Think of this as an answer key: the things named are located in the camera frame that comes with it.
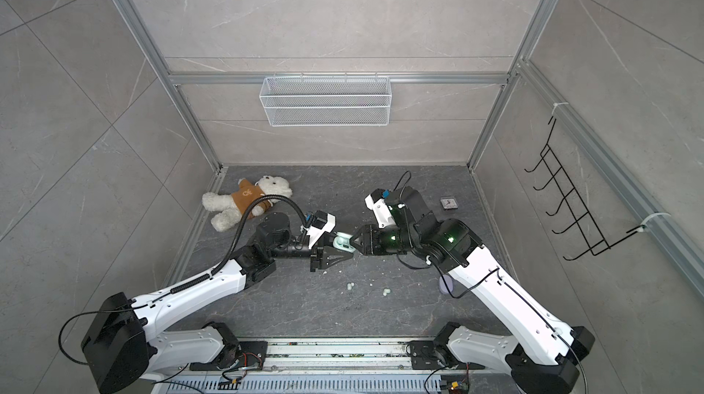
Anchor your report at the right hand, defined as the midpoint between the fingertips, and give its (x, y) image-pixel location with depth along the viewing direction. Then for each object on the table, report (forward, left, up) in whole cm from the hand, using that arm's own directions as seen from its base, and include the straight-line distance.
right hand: (355, 239), depth 64 cm
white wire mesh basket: (+59, +10, +1) cm, 60 cm away
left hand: (0, +1, -3) cm, 3 cm away
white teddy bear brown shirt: (+24, +45, -20) cm, 55 cm away
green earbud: (-3, -9, -29) cm, 30 cm away
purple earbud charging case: (-1, -27, -28) cm, 39 cm away
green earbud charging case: (0, +3, -1) cm, 3 cm away
